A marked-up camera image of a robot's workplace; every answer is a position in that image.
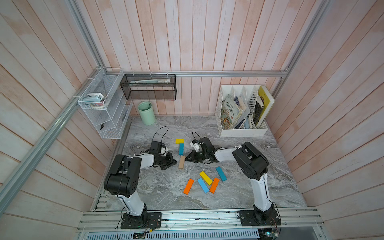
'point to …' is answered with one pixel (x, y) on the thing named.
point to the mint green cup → (147, 115)
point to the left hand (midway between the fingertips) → (177, 163)
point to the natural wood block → (181, 164)
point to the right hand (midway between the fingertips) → (185, 159)
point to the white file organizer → (249, 92)
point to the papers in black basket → (154, 81)
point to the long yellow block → (206, 178)
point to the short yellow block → (179, 141)
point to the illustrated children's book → (230, 112)
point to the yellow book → (265, 101)
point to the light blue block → (203, 185)
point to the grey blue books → (245, 121)
